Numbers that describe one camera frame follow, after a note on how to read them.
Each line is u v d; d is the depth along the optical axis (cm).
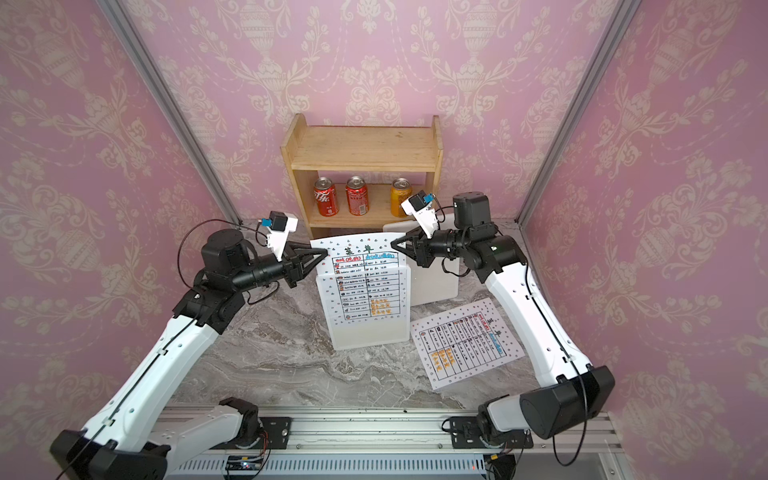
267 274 57
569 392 38
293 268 57
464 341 90
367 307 78
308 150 80
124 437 38
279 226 56
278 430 75
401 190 85
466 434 73
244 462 71
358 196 87
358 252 67
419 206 58
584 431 37
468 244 53
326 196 86
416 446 73
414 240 60
